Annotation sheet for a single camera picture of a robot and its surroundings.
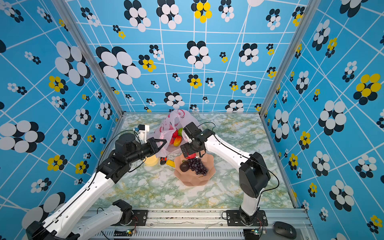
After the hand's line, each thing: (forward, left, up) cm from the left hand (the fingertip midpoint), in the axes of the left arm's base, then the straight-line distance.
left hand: (167, 140), depth 69 cm
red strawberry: (+4, -11, -22) cm, 25 cm away
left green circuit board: (-33, +22, -31) cm, 50 cm away
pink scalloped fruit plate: (-7, -10, -28) cm, 30 cm away
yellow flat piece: (+2, +2, -28) cm, 28 cm away
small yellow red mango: (+17, -1, -25) cm, 30 cm away
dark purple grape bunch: (-1, -13, -22) cm, 26 cm away
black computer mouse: (-32, -56, -27) cm, 69 cm away
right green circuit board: (-34, -40, -28) cm, 59 cm away
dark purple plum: (-2, -7, -23) cm, 24 cm away
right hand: (+6, -11, -17) cm, 21 cm away
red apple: (+11, -1, -10) cm, 15 cm away
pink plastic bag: (+17, +6, -13) cm, 23 cm away
